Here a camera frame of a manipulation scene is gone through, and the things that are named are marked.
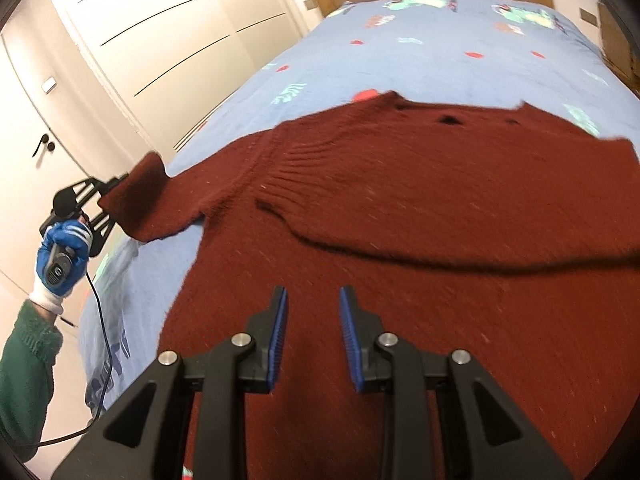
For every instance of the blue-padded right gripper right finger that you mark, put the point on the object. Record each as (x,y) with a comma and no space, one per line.
(441,398)

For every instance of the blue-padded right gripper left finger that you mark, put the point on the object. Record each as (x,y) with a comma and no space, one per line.
(143,434)

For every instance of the dark red knit sweater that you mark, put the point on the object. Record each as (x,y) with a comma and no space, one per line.
(511,233)

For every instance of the green sleeved left forearm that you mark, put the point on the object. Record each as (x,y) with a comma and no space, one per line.
(27,362)

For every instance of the blue gloved left hand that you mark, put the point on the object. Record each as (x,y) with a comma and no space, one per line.
(62,259)

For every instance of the white wardrobe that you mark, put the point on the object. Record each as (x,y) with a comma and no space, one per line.
(172,62)

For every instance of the light blue patterned bedspread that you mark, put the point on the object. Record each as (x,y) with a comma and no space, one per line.
(493,53)

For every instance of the wooden nightstand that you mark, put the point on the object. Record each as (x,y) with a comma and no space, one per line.
(617,51)

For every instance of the white door with black handle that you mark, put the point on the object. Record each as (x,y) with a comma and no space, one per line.
(34,166)

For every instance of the grey wall switch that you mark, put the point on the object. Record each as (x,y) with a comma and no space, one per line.
(310,4)

